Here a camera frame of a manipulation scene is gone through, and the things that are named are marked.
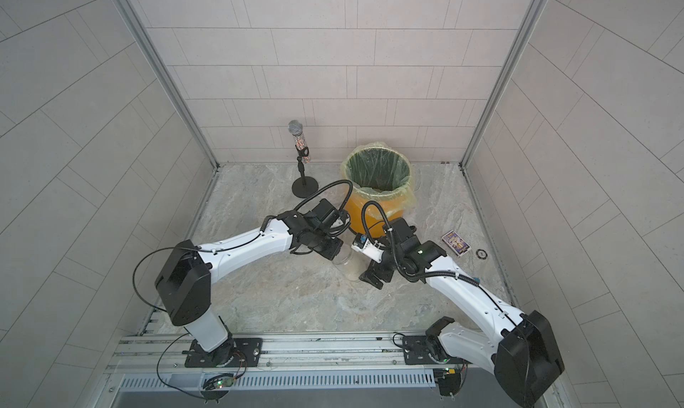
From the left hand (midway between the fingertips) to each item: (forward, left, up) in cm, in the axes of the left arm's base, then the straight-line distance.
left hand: (344, 250), depth 83 cm
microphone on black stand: (+31, +18, -6) cm, 36 cm away
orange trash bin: (-1, -7, +22) cm, 23 cm away
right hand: (-4, -7, +1) cm, 9 cm away
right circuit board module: (-33, -27, -6) cm, 43 cm away
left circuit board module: (-34, +31, -6) cm, 46 cm away
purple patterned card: (+6, -39, -5) cm, 39 cm away
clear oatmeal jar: (-6, -2, +4) cm, 8 cm away
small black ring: (+2, -46, -6) cm, 47 cm away
